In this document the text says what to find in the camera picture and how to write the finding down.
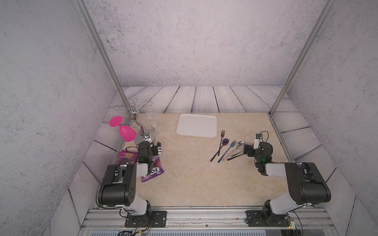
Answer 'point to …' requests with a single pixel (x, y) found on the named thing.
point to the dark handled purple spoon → (228, 159)
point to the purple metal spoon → (225, 142)
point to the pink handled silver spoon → (239, 145)
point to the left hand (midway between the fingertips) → (152, 142)
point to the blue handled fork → (232, 145)
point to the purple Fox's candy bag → (156, 170)
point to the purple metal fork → (222, 133)
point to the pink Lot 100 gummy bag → (124, 157)
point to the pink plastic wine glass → (127, 133)
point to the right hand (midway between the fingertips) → (254, 143)
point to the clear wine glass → (155, 127)
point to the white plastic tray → (198, 125)
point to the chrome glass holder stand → (134, 112)
